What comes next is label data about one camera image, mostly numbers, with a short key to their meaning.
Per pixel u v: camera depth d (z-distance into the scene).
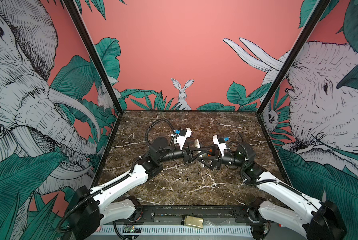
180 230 0.70
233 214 0.74
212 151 0.70
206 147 0.69
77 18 0.73
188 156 0.58
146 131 1.08
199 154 0.62
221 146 0.61
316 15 0.71
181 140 0.59
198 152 0.62
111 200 0.45
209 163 0.61
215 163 0.60
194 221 0.69
